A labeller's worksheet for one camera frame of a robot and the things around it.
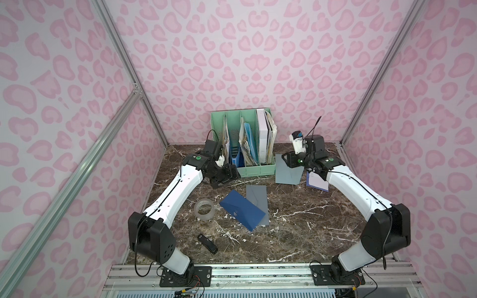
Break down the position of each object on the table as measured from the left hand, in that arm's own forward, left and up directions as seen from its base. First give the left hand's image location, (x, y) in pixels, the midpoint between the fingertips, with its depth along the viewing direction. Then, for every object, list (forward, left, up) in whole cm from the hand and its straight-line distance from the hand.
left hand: (236, 176), depth 79 cm
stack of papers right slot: (+23, -17, +1) cm, 29 cm away
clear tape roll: (-9, +16, -22) cm, 28 cm away
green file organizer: (+35, +6, -3) cm, 35 cm away
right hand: (+12, -23, +2) cm, 25 cm away
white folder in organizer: (+24, -13, +1) cm, 27 cm away
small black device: (-21, +13, -20) cm, 32 cm away
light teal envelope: (+15, -26, -20) cm, 36 cm away
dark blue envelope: (-7, -4, -21) cm, 22 cm away
